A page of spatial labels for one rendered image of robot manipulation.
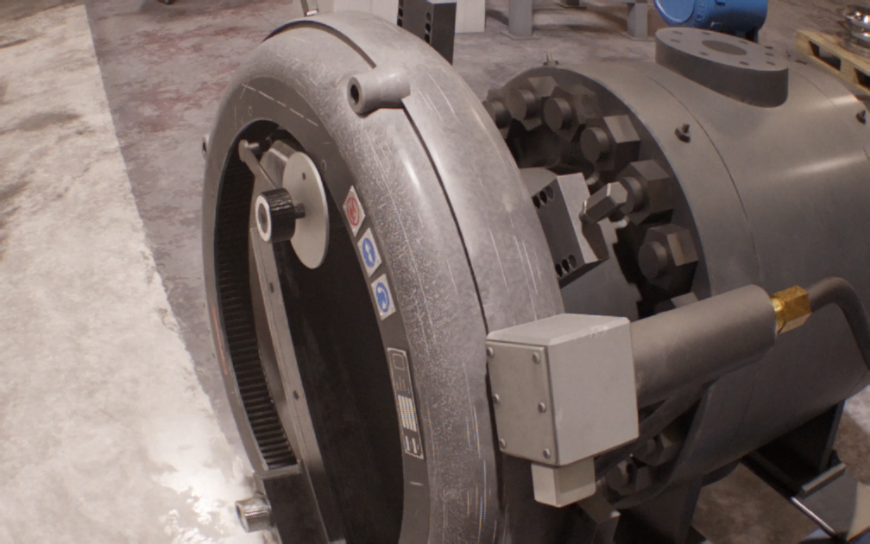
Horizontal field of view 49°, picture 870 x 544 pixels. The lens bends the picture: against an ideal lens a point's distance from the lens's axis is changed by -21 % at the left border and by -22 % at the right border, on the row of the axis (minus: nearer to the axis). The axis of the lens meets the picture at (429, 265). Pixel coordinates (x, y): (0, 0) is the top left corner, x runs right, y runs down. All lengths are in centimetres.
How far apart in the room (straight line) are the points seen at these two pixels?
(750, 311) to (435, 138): 33
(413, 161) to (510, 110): 46
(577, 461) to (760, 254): 47
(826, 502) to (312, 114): 102
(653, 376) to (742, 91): 56
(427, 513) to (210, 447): 121
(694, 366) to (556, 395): 16
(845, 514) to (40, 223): 256
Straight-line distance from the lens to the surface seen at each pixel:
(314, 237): 113
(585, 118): 133
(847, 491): 175
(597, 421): 91
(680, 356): 97
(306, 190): 113
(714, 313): 101
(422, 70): 107
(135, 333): 265
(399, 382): 103
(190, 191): 344
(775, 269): 130
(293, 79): 116
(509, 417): 94
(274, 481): 128
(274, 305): 125
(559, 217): 100
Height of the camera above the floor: 125
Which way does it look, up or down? 25 degrees down
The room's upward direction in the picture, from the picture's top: 2 degrees clockwise
